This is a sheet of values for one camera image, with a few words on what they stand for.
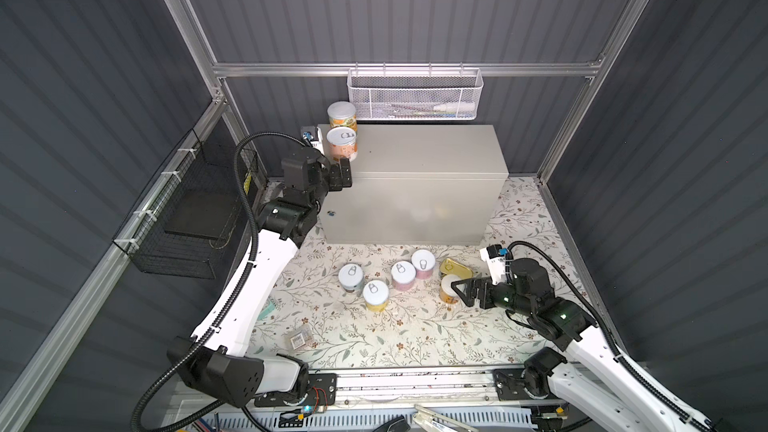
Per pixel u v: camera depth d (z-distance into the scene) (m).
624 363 0.47
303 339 0.79
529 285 0.57
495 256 0.68
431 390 0.75
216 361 0.38
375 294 0.85
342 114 0.78
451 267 0.91
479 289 0.68
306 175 0.50
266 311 0.85
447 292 0.82
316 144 0.60
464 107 0.91
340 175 0.65
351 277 0.89
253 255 0.44
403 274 0.89
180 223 0.71
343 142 0.74
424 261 0.91
